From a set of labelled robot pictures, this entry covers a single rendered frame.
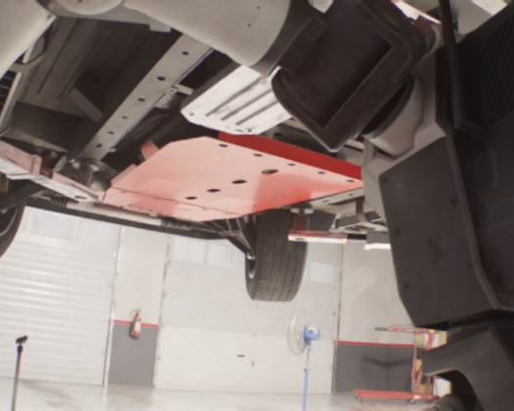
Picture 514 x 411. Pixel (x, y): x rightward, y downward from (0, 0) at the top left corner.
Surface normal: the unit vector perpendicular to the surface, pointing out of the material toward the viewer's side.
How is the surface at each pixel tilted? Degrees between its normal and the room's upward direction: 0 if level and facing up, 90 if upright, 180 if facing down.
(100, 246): 90
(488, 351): 90
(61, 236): 90
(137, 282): 90
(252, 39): 143
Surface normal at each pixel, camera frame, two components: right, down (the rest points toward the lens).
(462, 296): -0.80, 0.32
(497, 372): -0.99, -0.10
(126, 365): 0.51, -0.18
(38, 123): 0.84, -0.07
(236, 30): 0.10, 0.64
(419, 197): -0.90, -0.04
